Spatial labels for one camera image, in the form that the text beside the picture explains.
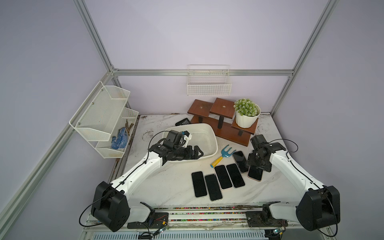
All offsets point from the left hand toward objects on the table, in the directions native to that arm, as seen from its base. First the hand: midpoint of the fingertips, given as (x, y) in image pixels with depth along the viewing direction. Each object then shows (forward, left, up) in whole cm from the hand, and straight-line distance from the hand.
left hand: (195, 156), depth 78 cm
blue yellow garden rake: (+10, -20, -15) cm, 27 cm away
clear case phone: (-9, -2, -15) cm, 18 cm away
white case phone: (-7, -32, -6) cm, 34 cm away
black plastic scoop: (+39, +10, -15) cm, 43 cm away
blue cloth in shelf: (+12, +45, -2) cm, 47 cm away
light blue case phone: (-5, -17, -17) cm, 24 cm away
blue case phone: (-5, -24, -16) cm, 29 cm away
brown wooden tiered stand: (+27, -14, +5) cm, 31 cm away
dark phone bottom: (+6, -30, -17) cm, 35 cm away
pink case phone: (-12, -10, -16) cm, 22 cm away
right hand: (-3, -34, -8) cm, 35 cm away
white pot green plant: (+20, -29, +13) cm, 38 cm away
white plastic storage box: (+26, -6, -16) cm, 31 cm away
